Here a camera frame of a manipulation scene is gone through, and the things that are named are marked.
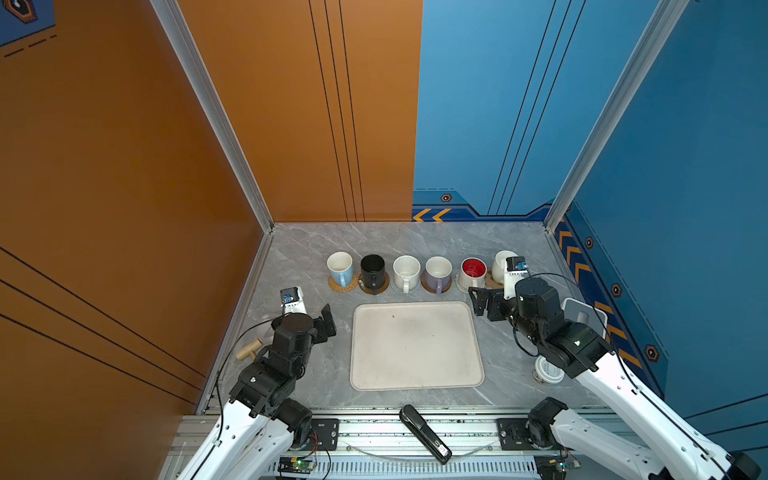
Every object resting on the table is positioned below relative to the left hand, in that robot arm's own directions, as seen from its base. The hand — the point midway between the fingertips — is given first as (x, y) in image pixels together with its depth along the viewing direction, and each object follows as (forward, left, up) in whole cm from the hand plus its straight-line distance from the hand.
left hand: (314, 307), depth 75 cm
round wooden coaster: (+20, -30, -19) cm, 41 cm away
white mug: (+23, -24, -17) cm, 37 cm away
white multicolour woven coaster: (+21, -41, -18) cm, 50 cm away
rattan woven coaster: (+17, -2, -18) cm, 25 cm away
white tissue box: (+7, -76, -14) cm, 77 cm away
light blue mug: (+21, -3, -11) cm, 23 cm away
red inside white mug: (+22, -47, -14) cm, 53 cm away
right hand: (+3, -42, +4) cm, 43 cm away
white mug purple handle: (+22, -35, -14) cm, 44 cm away
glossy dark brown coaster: (+17, -15, -18) cm, 29 cm away
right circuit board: (-31, -58, -20) cm, 68 cm away
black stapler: (-23, -26, -15) cm, 37 cm away
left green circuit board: (-31, +3, -21) cm, 37 cm away
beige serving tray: (-2, -24, -19) cm, 31 cm away
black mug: (+21, -13, -13) cm, 28 cm away
